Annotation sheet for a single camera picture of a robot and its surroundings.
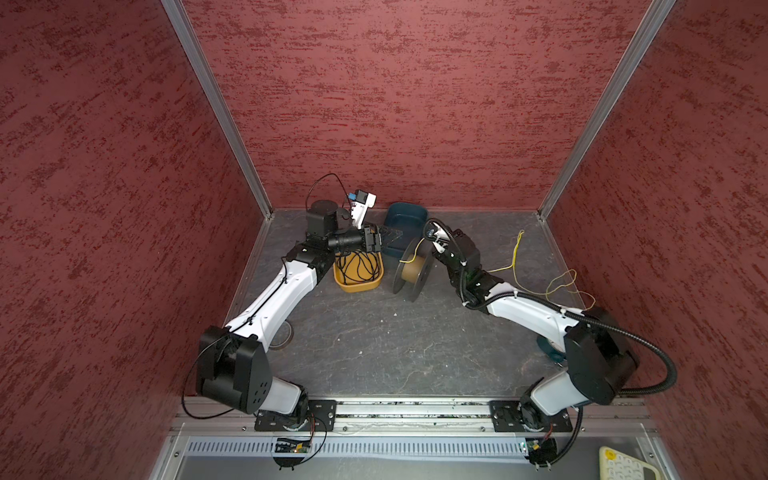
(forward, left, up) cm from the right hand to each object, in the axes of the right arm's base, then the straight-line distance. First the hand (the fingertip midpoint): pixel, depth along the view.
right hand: (448, 230), depth 84 cm
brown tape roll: (-21, +50, -23) cm, 59 cm away
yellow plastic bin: (-6, +29, -20) cm, 36 cm away
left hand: (-8, +16, +7) cm, 19 cm away
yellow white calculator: (-54, -33, -22) cm, 67 cm away
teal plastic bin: (+25, +11, -24) cm, 36 cm away
